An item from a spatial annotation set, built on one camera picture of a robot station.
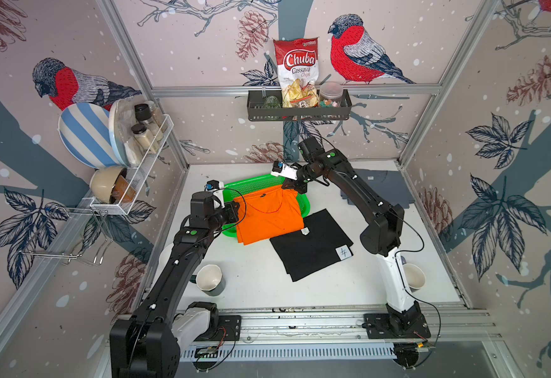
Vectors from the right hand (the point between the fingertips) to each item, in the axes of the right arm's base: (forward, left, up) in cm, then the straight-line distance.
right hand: (283, 181), depth 88 cm
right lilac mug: (-28, -48, -19) cm, 58 cm away
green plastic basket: (+5, +20, -11) cm, 24 cm away
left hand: (-10, +15, +2) cm, 18 cm away
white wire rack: (+11, +46, +17) cm, 51 cm away
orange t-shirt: (-11, +5, -5) cm, 13 cm away
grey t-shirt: (+17, -50, -20) cm, 57 cm away
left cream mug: (-32, +25, -17) cm, 44 cm away
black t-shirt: (-16, -15, -19) cm, 29 cm away
